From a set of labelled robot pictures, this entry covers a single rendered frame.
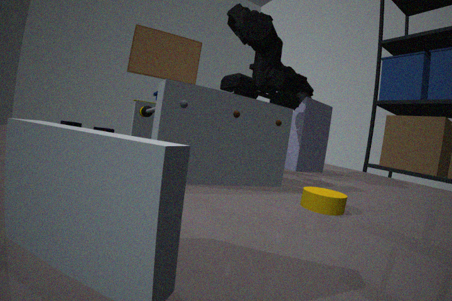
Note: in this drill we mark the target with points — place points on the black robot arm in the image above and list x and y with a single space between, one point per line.
257 30

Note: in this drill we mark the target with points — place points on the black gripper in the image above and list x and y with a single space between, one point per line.
251 86

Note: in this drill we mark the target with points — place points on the yellow short cylinder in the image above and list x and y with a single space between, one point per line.
323 201

